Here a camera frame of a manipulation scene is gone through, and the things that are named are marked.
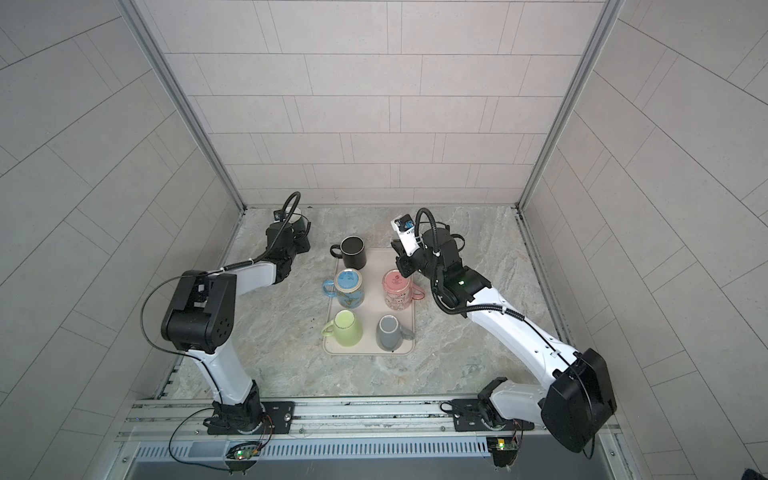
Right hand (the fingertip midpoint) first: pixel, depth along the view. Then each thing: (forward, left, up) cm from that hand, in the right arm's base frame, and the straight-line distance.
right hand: (393, 243), depth 75 cm
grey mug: (-17, +2, -16) cm, 23 cm away
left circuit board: (-39, +34, -21) cm, 55 cm away
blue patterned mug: (-3, +13, -14) cm, 19 cm away
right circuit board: (-42, -23, -27) cm, 55 cm away
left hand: (+21, +29, -13) cm, 38 cm away
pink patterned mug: (-6, -1, -15) cm, 16 cm away
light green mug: (-15, +14, -16) cm, 25 cm away
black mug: (+10, +13, -15) cm, 22 cm away
